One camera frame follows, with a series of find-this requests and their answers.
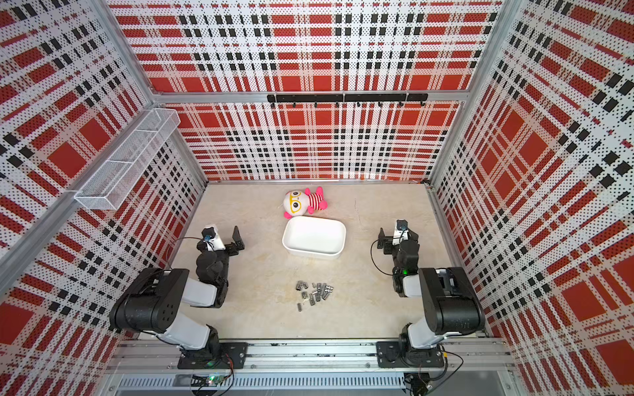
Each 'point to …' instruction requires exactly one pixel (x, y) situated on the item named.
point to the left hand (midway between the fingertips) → (228, 228)
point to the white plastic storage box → (314, 238)
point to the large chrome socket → (301, 285)
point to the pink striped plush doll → (296, 203)
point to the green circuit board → (209, 380)
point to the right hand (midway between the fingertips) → (397, 227)
